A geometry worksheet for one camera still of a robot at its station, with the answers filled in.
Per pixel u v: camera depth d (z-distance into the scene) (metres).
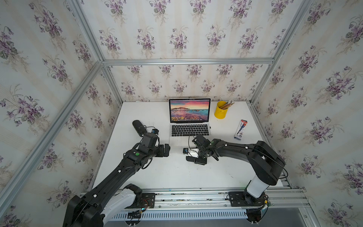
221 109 1.03
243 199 0.66
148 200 0.73
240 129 1.01
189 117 1.04
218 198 0.75
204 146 0.70
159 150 0.71
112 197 0.46
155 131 0.73
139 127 1.03
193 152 0.78
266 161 0.46
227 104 0.99
